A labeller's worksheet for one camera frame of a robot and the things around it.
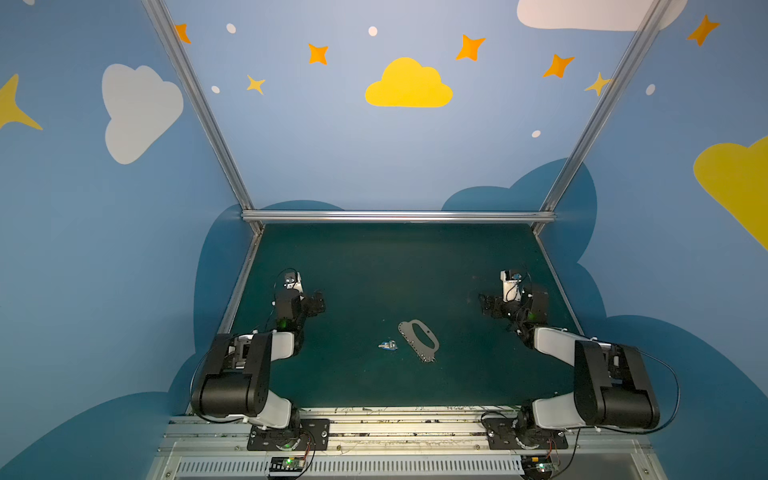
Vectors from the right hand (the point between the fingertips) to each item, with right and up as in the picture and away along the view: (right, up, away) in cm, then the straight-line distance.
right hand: (496, 290), depth 94 cm
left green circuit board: (-59, -39, -24) cm, 75 cm away
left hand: (-60, 0, 0) cm, 60 cm away
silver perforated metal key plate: (-24, -18, -5) cm, 30 cm away
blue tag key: (-34, -16, -4) cm, 38 cm away
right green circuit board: (+1, -40, -23) cm, 46 cm away
